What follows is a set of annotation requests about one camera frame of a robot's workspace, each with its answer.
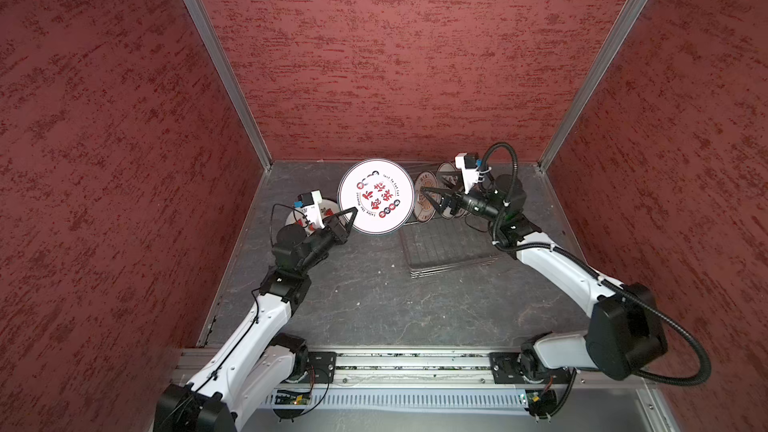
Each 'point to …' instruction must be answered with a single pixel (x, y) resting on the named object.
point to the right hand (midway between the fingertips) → (427, 187)
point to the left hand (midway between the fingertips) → (359, 214)
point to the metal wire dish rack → (445, 244)
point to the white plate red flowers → (382, 192)
